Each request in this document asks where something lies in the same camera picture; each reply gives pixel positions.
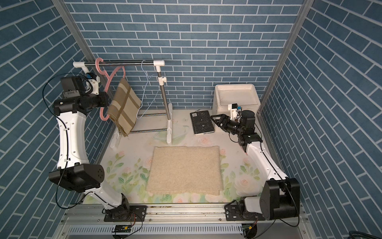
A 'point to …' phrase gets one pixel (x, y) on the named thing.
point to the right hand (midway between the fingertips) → (214, 119)
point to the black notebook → (201, 122)
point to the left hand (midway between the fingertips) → (109, 93)
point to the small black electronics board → (122, 229)
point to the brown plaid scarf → (124, 107)
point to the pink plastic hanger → (101, 114)
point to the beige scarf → (192, 170)
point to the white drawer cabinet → (245, 95)
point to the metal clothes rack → (115, 141)
